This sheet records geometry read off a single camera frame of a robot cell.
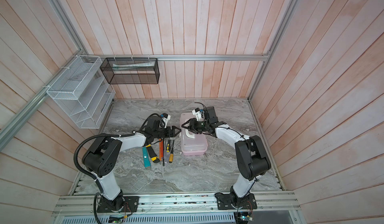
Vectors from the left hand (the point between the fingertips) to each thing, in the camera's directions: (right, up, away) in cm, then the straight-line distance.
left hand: (177, 133), depth 93 cm
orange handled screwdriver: (-4, -13, -3) cm, 14 cm away
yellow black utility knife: (-14, -13, -4) cm, 20 cm away
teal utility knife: (-19, -15, -3) cm, 25 cm away
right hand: (+4, +4, -6) cm, 8 cm away
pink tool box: (+9, -5, -10) cm, 14 cm away
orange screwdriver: (-11, -10, 0) cm, 15 cm away
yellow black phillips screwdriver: (-6, -9, -2) cm, 11 cm away
